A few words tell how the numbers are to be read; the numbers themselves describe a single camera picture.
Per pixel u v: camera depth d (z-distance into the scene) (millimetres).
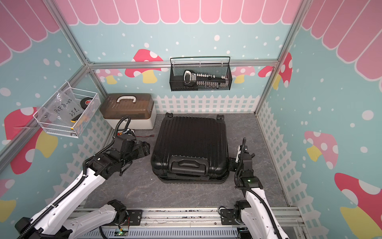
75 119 655
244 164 612
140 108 946
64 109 689
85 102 794
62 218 384
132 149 580
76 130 648
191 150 918
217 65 896
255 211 501
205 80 882
